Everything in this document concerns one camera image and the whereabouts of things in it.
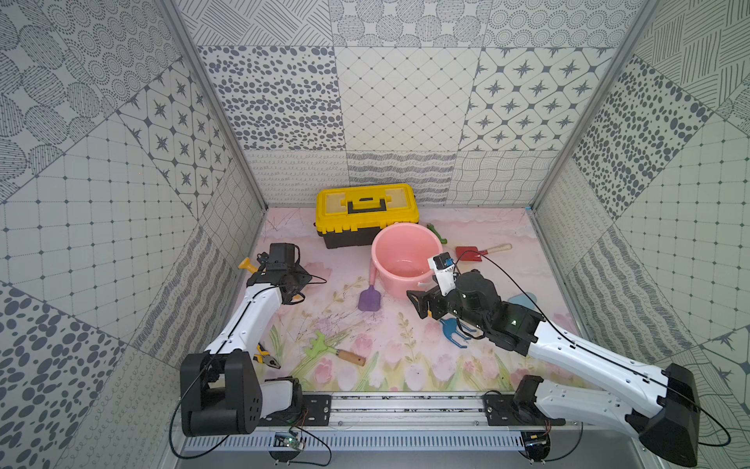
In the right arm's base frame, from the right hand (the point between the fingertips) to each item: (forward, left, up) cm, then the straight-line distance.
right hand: (423, 287), depth 74 cm
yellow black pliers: (-13, +44, -19) cm, 50 cm away
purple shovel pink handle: (+6, +16, -20) cm, 26 cm away
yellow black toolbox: (+29, +22, -3) cm, 36 cm away
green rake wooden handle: (-12, +20, -19) cm, 30 cm away
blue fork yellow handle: (-2, -10, -22) cm, 24 cm away
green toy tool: (+31, -11, -18) cm, 37 cm away
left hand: (+8, +38, -8) cm, 39 cm away
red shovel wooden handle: (+25, -21, -19) cm, 38 cm away
